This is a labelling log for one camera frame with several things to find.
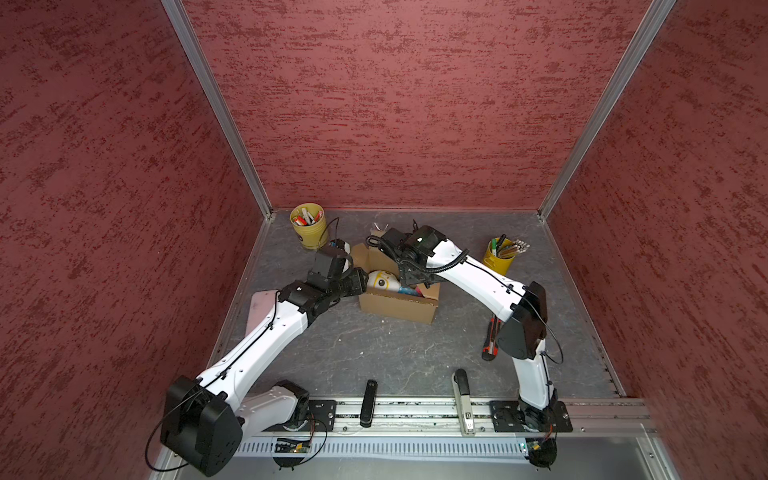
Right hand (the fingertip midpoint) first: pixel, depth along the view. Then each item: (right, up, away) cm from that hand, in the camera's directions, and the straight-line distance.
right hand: (427, 280), depth 82 cm
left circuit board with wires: (-35, -42, -9) cm, 55 cm away
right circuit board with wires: (+27, -40, -11) cm, 50 cm away
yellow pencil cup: (+23, +5, +14) cm, 27 cm away
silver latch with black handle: (+8, -26, -6) cm, 28 cm away
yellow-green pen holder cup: (-38, +16, +17) cm, 44 cm away
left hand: (-18, -1, -1) cm, 18 cm away
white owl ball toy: (-13, -1, +8) cm, 15 cm away
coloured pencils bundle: (+28, +9, +6) cm, 30 cm away
